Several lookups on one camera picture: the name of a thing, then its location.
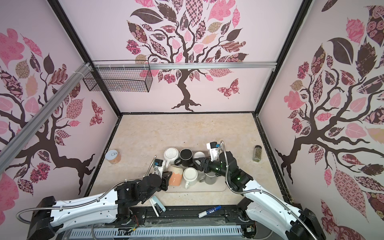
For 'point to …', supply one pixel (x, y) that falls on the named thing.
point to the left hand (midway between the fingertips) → (170, 176)
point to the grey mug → (209, 178)
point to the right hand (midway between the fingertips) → (196, 159)
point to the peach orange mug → (176, 177)
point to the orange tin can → (113, 156)
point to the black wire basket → (119, 76)
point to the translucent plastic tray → (219, 185)
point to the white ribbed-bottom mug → (171, 154)
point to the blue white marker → (209, 211)
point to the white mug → (190, 175)
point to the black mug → (185, 158)
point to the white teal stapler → (157, 206)
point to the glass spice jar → (257, 155)
